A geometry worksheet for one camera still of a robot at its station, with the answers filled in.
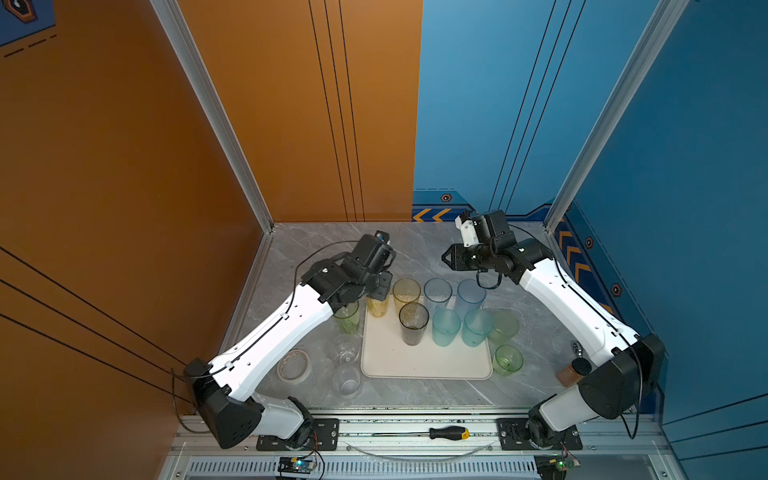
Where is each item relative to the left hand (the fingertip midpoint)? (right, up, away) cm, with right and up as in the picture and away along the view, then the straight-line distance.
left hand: (380, 274), depth 74 cm
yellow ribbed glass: (-2, -12, +20) cm, 23 cm away
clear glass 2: (-10, -30, +7) cm, 32 cm away
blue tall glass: (+26, -7, +11) cm, 29 cm away
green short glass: (+36, -25, +10) cm, 45 cm away
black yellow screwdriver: (+19, -39, -2) cm, 43 cm away
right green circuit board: (+41, -45, -4) cm, 61 cm away
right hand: (+17, +4, +5) cm, 18 cm away
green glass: (-9, -12, +7) cm, 17 cm away
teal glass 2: (+19, -16, +13) cm, 28 cm away
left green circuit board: (-20, -45, -3) cm, 50 cm away
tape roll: (-26, -27, +11) cm, 39 cm away
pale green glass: (+37, -17, +14) cm, 43 cm away
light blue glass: (+16, -7, +12) cm, 21 cm away
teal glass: (+29, -16, +15) cm, 36 cm away
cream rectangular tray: (+1, -26, +17) cm, 31 cm away
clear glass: (-11, -23, +12) cm, 28 cm away
